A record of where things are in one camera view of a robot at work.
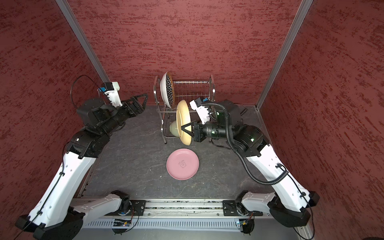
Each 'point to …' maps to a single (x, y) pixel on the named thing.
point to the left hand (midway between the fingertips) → (142, 101)
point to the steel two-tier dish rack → (188, 91)
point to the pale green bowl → (173, 128)
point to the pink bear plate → (182, 164)
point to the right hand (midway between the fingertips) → (182, 132)
